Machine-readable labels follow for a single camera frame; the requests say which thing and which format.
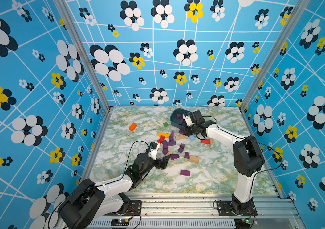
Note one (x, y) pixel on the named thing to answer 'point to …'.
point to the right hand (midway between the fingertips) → (186, 128)
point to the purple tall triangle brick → (171, 136)
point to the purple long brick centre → (174, 156)
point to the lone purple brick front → (183, 172)
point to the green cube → (165, 124)
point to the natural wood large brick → (194, 159)
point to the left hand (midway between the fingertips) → (166, 151)
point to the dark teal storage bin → (177, 119)
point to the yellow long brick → (167, 135)
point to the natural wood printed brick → (179, 137)
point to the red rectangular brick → (206, 141)
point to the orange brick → (132, 127)
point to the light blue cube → (192, 138)
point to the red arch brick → (161, 139)
